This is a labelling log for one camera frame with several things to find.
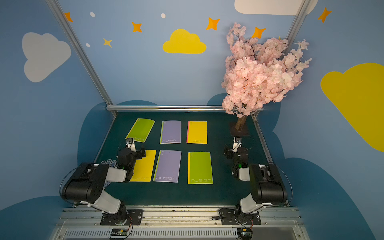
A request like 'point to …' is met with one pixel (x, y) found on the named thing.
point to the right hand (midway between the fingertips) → (235, 143)
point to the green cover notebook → (140, 129)
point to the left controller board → (119, 232)
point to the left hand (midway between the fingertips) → (135, 144)
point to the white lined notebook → (171, 132)
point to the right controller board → (245, 233)
